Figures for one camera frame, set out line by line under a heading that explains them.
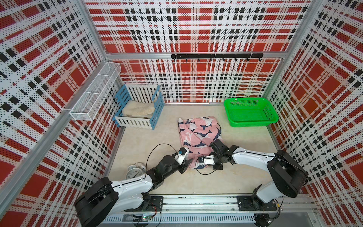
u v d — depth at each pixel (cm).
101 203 41
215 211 73
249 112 115
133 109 111
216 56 88
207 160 77
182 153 69
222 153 69
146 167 82
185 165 72
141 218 70
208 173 65
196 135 101
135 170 82
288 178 44
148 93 112
